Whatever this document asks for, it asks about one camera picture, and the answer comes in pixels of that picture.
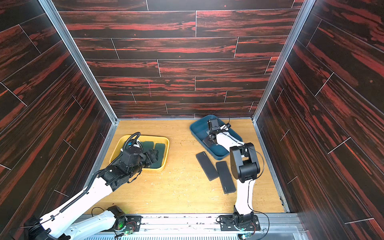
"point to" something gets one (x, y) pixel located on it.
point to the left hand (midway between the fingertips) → (154, 154)
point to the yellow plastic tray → (156, 138)
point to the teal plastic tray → (198, 128)
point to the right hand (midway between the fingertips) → (216, 132)
